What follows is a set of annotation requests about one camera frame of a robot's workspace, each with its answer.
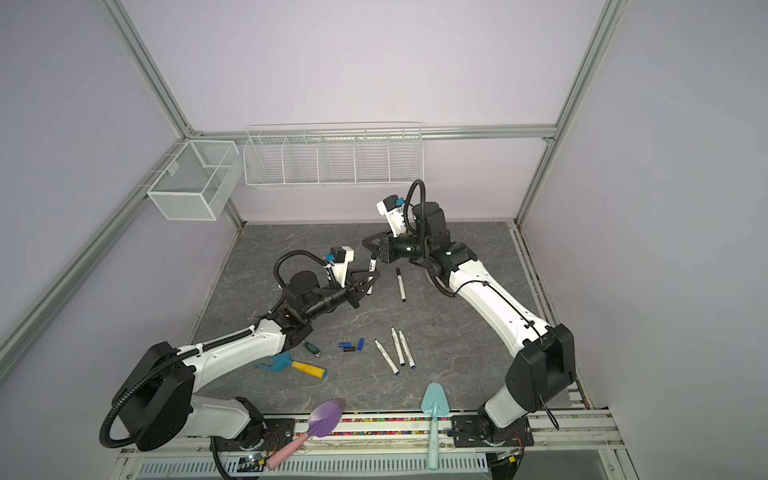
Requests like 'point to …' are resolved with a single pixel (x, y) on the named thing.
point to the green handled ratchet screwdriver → (312, 348)
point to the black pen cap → (349, 349)
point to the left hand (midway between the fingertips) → (377, 273)
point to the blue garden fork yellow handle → (284, 360)
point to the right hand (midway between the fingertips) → (364, 247)
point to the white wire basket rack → (334, 155)
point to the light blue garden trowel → (435, 404)
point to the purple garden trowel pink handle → (321, 423)
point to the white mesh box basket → (198, 181)
